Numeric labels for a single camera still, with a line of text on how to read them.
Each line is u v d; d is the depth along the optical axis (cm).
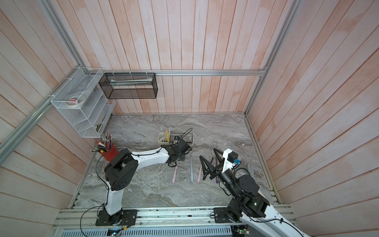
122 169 53
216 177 56
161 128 116
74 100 74
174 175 88
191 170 90
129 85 105
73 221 74
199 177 86
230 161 51
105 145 88
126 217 73
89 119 78
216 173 54
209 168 54
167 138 91
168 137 90
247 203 49
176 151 73
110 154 88
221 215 73
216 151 64
